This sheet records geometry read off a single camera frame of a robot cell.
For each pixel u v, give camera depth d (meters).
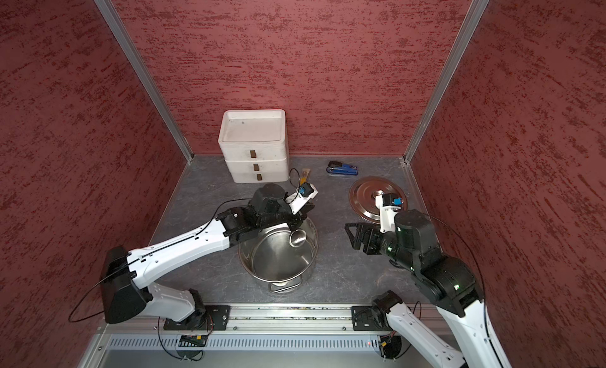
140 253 0.43
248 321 0.75
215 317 0.74
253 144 0.95
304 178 1.10
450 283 0.37
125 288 0.39
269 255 0.87
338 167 1.14
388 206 0.52
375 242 0.52
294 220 0.63
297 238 0.84
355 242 0.53
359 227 0.52
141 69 0.87
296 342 0.98
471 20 0.75
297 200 0.60
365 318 0.74
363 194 1.04
